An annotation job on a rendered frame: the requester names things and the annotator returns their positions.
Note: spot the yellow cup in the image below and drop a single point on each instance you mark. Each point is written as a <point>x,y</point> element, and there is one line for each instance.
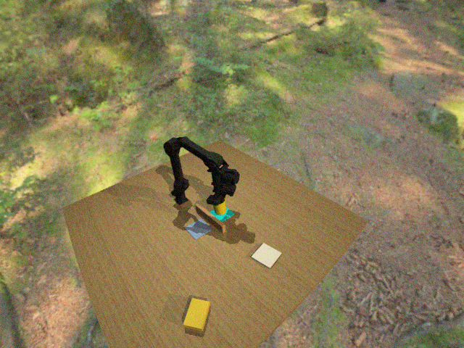
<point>220,209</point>

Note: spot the cream flat square tile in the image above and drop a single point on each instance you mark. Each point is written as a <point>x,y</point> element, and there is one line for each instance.
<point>266,255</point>

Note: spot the yellow rectangular block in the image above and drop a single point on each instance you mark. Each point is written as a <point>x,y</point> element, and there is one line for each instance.
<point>197,314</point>

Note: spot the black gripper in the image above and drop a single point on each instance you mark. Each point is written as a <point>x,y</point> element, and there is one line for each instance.
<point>217,198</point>

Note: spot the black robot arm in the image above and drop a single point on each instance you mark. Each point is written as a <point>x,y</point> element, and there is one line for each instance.
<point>211,159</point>

